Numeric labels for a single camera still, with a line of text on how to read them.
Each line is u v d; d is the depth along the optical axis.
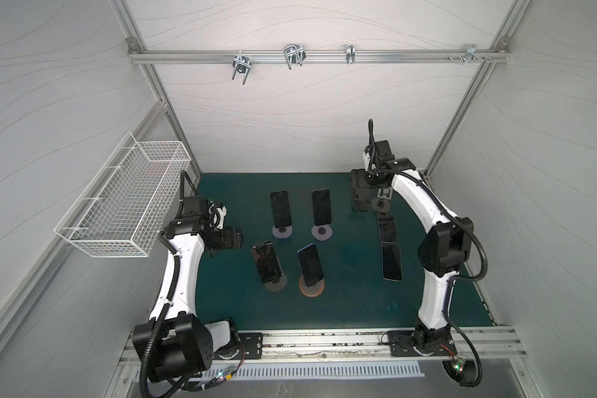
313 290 0.83
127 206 0.69
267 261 0.77
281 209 0.94
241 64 0.79
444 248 0.51
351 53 0.78
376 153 0.72
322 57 0.78
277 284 0.86
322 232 1.01
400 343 0.74
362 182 0.84
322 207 0.94
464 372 0.72
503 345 0.75
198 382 0.68
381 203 1.11
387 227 0.99
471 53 0.76
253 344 0.73
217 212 0.70
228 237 0.69
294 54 0.77
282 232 1.01
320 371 0.70
